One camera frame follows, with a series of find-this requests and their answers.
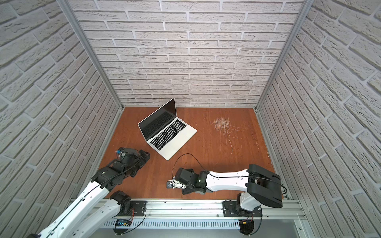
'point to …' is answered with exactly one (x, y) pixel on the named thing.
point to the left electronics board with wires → (121, 222)
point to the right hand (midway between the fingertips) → (181, 181)
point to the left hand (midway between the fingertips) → (146, 154)
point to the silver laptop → (166, 133)
